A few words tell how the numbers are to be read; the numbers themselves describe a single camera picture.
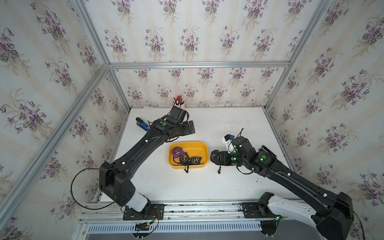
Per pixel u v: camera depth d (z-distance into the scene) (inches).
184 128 27.6
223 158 25.6
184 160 34.7
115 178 15.7
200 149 37.5
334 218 14.7
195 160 34.6
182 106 42.7
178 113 23.1
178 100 44.0
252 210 28.2
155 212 28.4
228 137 27.6
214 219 28.4
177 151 35.9
